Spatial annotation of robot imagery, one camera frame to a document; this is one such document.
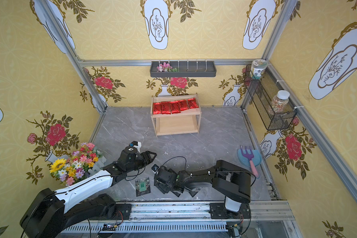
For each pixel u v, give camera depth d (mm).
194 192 801
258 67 846
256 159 921
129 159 653
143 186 817
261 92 1007
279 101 653
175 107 908
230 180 479
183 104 908
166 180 642
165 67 878
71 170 710
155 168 742
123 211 735
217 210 733
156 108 898
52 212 402
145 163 752
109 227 731
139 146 792
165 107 901
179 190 600
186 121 1091
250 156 924
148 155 758
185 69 924
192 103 921
